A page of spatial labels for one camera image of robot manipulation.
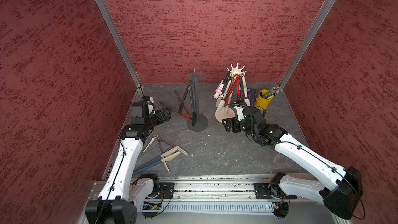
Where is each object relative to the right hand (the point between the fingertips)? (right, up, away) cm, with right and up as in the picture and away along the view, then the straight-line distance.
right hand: (229, 122), depth 78 cm
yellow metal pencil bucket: (+26, +9, +25) cm, 37 cm away
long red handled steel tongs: (-28, +1, +25) cm, 37 cm away
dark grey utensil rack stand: (-14, -3, +23) cm, 27 cm away
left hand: (-34, +3, +1) cm, 34 cm away
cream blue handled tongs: (-36, -20, +4) cm, 41 cm away
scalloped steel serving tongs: (-4, +11, +4) cm, 12 cm away
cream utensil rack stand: (+1, +4, +21) cm, 21 cm away
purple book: (+23, +15, +36) cm, 45 cm away
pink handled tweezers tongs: (-5, +17, +1) cm, 18 cm away
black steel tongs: (-25, +8, +2) cm, 27 cm away
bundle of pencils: (+30, +16, +19) cm, 40 cm away
